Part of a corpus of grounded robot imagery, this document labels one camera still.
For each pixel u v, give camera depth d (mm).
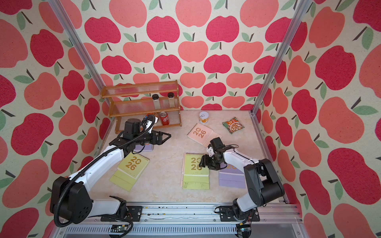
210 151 862
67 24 750
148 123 724
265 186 442
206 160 801
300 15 714
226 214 733
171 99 985
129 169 884
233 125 1081
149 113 1135
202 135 1045
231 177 884
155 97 958
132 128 628
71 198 406
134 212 746
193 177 859
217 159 689
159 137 715
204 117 1110
